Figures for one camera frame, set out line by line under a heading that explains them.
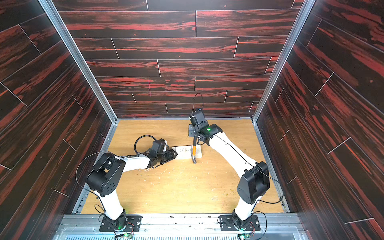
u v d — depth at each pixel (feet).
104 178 1.60
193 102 3.49
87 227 2.40
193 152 2.93
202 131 1.89
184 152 3.14
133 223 2.41
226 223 2.40
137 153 2.60
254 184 1.43
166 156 2.81
